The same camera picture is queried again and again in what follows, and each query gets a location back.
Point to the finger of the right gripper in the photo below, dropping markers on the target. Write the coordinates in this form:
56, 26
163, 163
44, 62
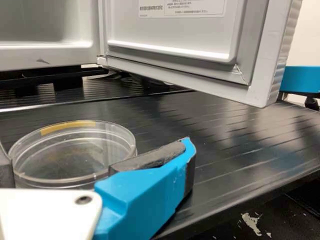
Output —
302, 78

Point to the petri dish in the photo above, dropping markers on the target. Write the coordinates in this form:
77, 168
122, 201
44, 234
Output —
62, 160

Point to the black platform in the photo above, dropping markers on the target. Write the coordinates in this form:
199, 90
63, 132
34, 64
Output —
225, 150

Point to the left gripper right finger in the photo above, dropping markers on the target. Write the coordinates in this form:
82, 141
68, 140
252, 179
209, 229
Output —
145, 195

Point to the white incubator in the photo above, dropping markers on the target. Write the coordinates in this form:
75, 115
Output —
50, 25

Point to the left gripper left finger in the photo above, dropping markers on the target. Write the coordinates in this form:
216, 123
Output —
5, 175

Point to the incubator door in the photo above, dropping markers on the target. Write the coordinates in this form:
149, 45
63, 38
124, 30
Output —
175, 37

